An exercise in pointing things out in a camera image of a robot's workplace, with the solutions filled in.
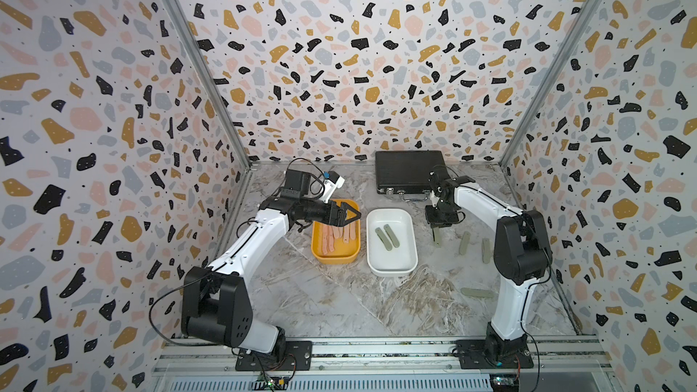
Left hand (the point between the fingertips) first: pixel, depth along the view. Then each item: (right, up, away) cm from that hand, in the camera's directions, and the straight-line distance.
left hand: (352, 214), depth 79 cm
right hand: (+28, -5, +17) cm, 33 cm away
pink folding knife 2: (-1, -8, +20) cm, 21 cm away
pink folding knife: (-3, -9, +18) cm, 21 cm away
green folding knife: (+10, -11, +18) cm, 24 cm away
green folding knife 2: (+13, -10, +19) cm, 25 cm away
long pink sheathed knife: (-11, -11, +18) cm, 24 cm away
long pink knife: (-9, -11, +18) cm, 23 cm away
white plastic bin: (+15, -17, +13) cm, 26 cm away
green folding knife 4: (+40, -12, +18) cm, 45 cm away
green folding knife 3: (+28, -11, +14) cm, 33 cm away
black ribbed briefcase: (+21, +14, +35) cm, 43 cm away
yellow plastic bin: (-4, -15, +14) cm, 21 cm away
